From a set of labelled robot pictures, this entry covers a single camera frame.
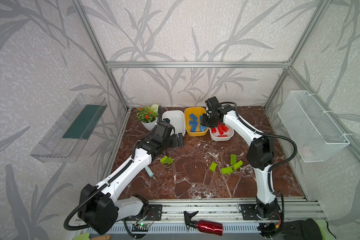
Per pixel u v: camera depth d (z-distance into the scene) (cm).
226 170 87
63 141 63
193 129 105
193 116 112
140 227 72
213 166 89
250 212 73
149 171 86
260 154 54
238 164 87
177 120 115
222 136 101
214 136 97
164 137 61
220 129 105
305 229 68
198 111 112
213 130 105
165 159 91
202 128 103
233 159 91
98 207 38
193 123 108
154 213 73
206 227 67
